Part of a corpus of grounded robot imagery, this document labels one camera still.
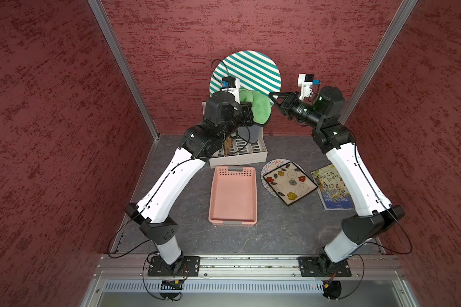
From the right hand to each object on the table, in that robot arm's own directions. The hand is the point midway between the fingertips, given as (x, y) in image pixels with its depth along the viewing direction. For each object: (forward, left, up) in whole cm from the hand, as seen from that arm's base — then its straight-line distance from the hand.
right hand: (265, 99), depth 62 cm
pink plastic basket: (-11, +13, -49) cm, 52 cm away
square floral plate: (-4, -17, -49) cm, 52 cm away
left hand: (-2, +6, -2) cm, 7 cm away
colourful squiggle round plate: (+8, -10, -51) cm, 53 cm away
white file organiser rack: (+14, +7, -46) cm, 48 cm away
